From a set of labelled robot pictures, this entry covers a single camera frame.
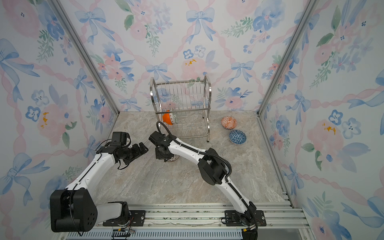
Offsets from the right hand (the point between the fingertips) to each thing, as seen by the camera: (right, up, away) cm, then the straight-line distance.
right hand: (161, 155), depth 92 cm
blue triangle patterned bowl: (+50, +10, +11) cm, 53 cm away
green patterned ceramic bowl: (+6, +24, +17) cm, 30 cm away
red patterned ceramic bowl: (+46, +21, +21) cm, 55 cm away
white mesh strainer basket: (+9, 0, -10) cm, 14 cm away
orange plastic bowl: (+2, +23, +9) cm, 25 cm away
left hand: (-9, +3, -6) cm, 12 cm away
